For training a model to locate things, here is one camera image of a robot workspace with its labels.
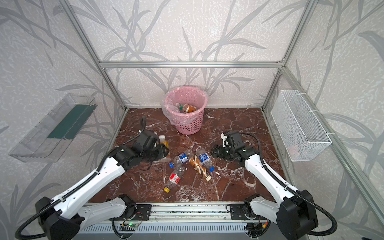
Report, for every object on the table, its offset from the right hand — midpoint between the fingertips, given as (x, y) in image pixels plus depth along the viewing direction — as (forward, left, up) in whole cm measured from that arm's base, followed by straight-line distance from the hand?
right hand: (215, 148), depth 82 cm
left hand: (-3, +24, +6) cm, 25 cm away
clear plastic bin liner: (+37, +23, +6) cm, 44 cm away
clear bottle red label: (-13, +22, -8) cm, 27 cm away
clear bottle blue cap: (-3, +19, -8) cm, 21 cm away
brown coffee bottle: (-5, +11, -9) cm, 15 cm away
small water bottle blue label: (-2, +6, -10) cm, 12 cm away
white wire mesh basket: (-6, -35, +21) cm, 41 cm away
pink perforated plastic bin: (+18, +12, -4) cm, 22 cm away
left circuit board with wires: (-33, +41, -13) cm, 54 cm away
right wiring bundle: (-36, -19, -15) cm, 44 cm away
